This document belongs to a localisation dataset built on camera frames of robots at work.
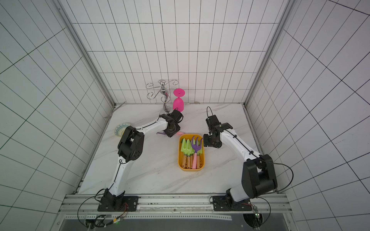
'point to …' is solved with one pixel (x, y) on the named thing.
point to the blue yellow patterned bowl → (119, 130)
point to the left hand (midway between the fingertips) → (175, 132)
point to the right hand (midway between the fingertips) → (203, 143)
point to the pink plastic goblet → (178, 102)
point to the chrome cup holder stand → (166, 98)
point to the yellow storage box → (189, 136)
